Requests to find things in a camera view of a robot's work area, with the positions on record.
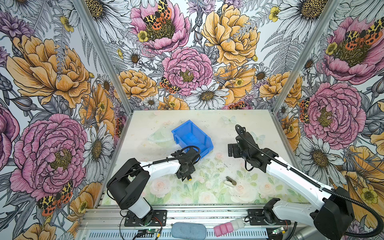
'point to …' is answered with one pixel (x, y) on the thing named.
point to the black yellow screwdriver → (189, 178)
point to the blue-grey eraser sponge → (189, 230)
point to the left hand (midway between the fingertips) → (187, 175)
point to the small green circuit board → (152, 230)
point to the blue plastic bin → (188, 134)
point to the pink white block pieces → (224, 229)
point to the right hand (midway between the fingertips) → (238, 150)
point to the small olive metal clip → (233, 182)
